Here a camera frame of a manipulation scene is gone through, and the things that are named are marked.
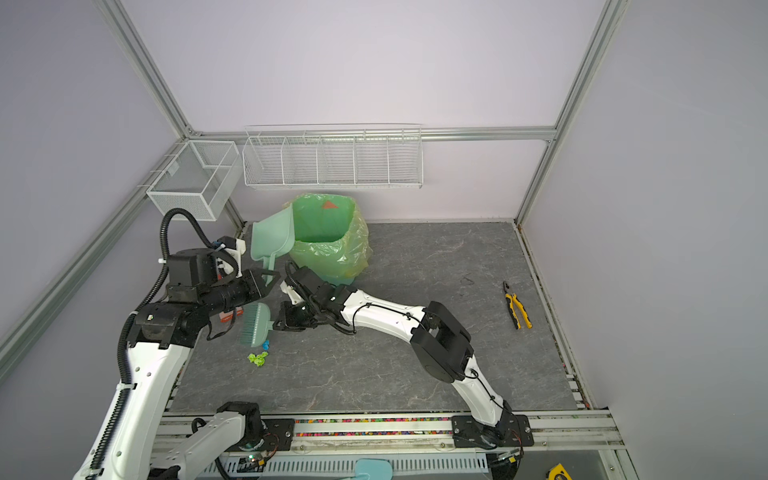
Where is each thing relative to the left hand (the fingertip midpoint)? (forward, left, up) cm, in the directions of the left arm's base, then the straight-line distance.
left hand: (275, 280), depth 68 cm
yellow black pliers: (+4, -67, -29) cm, 73 cm away
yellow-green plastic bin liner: (+12, -15, -9) cm, 21 cm away
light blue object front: (-35, -21, -28) cm, 50 cm away
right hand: (-6, +5, -14) cm, 16 cm away
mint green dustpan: (+13, +3, 0) cm, 14 cm away
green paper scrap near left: (-8, +12, -28) cm, 31 cm away
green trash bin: (+34, -6, -14) cm, 37 cm away
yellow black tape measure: (-38, -63, -27) cm, 79 cm away
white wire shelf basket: (+48, -14, +1) cm, 50 cm away
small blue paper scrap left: (-7, +7, -19) cm, 21 cm away
